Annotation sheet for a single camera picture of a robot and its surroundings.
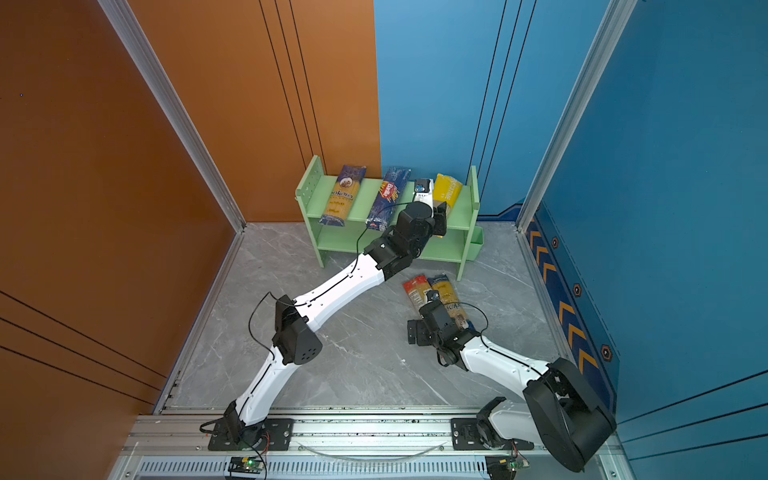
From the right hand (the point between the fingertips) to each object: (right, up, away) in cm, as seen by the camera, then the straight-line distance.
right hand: (420, 326), depth 89 cm
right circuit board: (+18, -28, -19) cm, 39 cm away
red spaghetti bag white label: (0, +10, +8) cm, 13 cm away
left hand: (+5, +36, -11) cm, 38 cm away
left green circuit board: (-41, -28, -18) cm, 53 cm away
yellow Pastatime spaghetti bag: (+8, +41, 0) cm, 42 cm away
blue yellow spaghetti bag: (+9, +8, +6) cm, 14 cm away
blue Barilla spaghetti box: (-10, +38, -4) cm, 39 cm away
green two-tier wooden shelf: (+13, +29, -3) cm, 32 cm away
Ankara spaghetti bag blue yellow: (-22, +41, 0) cm, 47 cm away
